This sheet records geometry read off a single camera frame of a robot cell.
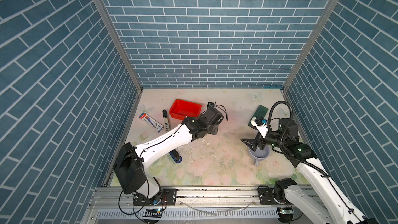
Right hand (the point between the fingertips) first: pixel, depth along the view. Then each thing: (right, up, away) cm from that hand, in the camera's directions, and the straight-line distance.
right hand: (244, 129), depth 74 cm
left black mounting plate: (-37, -32, 0) cm, 49 cm away
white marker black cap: (-45, +5, +25) cm, 52 cm away
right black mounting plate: (+11, -32, 0) cm, 34 cm away
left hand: (-15, +2, +6) cm, 17 cm away
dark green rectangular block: (+20, +7, +34) cm, 40 cm away
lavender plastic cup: (+11, -16, +11) cm, 22 cm away
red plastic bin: (-36, +8, +35) cm, 51 cm away
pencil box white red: (-54, 0, +26) cm, 60 cm away
